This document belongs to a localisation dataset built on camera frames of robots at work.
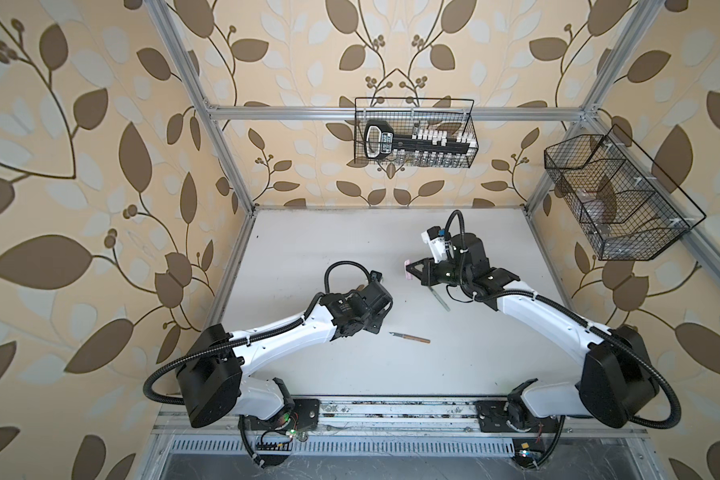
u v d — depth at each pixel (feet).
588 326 1.48
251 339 1.45
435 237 2.39
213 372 1.35
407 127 2.53
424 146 2.72
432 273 2.32
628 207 2.37
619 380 1.35
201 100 2.91
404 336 2.84
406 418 2.47
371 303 2.00
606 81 2.71
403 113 2.96
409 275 2.64
